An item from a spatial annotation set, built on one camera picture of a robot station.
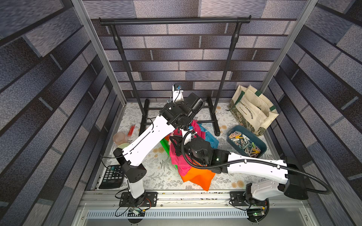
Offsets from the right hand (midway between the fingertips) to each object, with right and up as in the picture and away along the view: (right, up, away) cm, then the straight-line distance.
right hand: (169, 137), depth 66 cm
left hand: (+3, +17, +3) cm, 17 cm away
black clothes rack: (-25, +19, +51) cm, 60 cm away
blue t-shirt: (+26, -6, +34) cm, 43 cm away
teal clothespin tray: (+48, -7, +29) cm, 57 cm away
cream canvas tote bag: (+51, +17, +25) cm, 59 cm away
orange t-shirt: (+17, -23, +7) cm, 29 cm away
